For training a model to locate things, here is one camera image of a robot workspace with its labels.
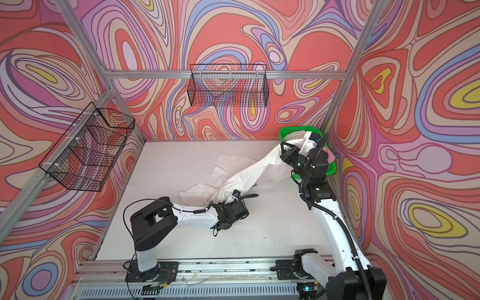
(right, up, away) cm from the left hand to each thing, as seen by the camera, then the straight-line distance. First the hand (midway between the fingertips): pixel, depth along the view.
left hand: (231, 208), depth 91 cm
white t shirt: (+5, +17, -8) cm, 19 cm away
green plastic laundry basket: (+34, +42, +23) cm, 58 cm away
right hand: (+21, +30, -19) cm, 41 cm away
